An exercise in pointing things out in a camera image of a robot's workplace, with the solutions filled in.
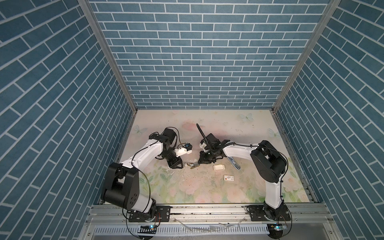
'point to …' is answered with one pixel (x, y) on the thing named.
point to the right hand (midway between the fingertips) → (196, 161)
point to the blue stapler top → (233, 162)
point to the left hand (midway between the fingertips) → (180, 163)
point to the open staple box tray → (219, 167)
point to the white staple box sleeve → (229, 178)
